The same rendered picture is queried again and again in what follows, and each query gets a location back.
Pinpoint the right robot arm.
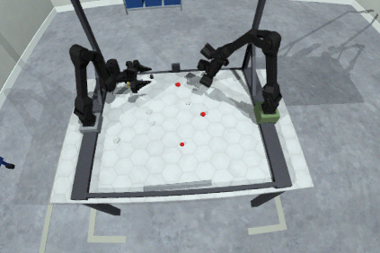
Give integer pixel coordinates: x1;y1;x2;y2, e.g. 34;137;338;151
69;44;134;127

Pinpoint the grey flat bar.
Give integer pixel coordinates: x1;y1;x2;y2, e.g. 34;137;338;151
144;180;212;192

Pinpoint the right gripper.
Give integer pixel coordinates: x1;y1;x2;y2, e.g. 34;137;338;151
120;60;152;93

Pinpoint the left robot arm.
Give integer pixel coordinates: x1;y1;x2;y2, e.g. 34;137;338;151
197;29;282;115

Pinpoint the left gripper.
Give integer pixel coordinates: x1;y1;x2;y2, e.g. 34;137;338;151
199;64;220;88

